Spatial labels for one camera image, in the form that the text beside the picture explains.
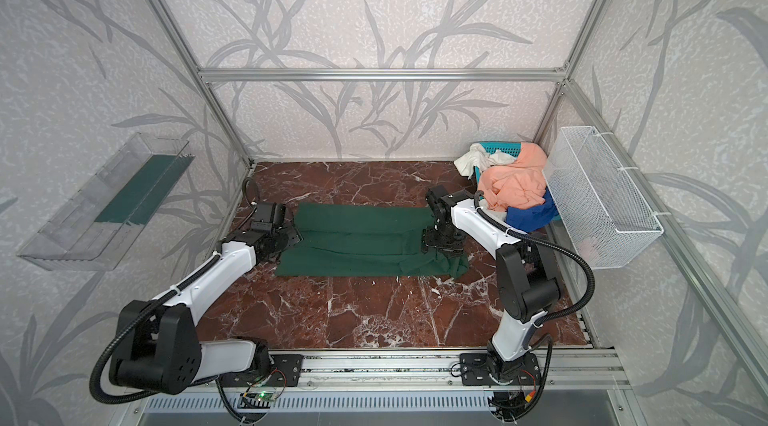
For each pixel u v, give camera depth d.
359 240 1.00
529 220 0.89
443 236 0.76
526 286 0.47
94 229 0.64
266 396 0.71
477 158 1.08
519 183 1.01
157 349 0.41
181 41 0.85
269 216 0.68
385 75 0.95
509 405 0.72
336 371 0.75
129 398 0.42
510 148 1.15
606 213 0.62
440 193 0.75
